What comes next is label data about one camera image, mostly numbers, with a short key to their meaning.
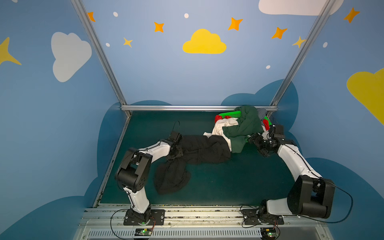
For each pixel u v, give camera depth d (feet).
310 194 1.41
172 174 2.74
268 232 2.36
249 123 3.39
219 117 3.51
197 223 2.41
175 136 2.57
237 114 3.64
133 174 1.57
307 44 2.69
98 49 2.71
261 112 3.57
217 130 3.29
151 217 2.40
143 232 2.32
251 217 2.46
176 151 2.77
